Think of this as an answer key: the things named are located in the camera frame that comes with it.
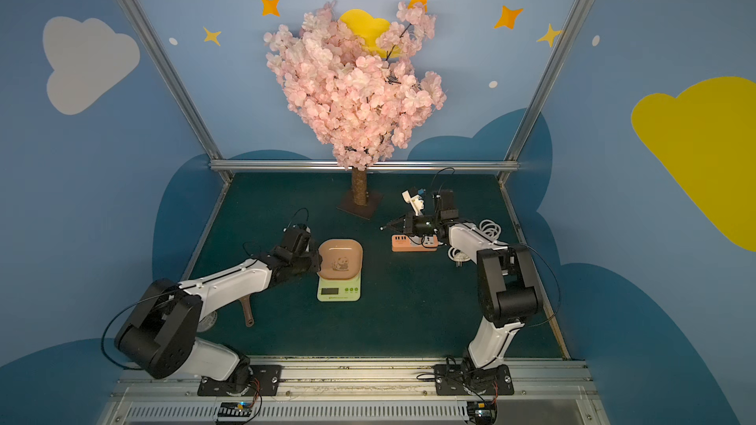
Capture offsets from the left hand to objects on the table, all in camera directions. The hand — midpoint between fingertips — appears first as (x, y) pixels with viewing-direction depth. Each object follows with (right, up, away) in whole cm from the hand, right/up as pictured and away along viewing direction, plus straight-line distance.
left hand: (319, 254), depth 92 cm
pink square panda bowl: (+7, -2, +1) cm, 7 cm away
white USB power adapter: (+36, +4, +6) cm, 37 cm away
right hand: (+23, +10, -3) cm, 25 cm away
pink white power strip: (+30, +5, -7) cm, 31 cm away
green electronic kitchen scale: (+7, -10, -3) cm, 13 cm away
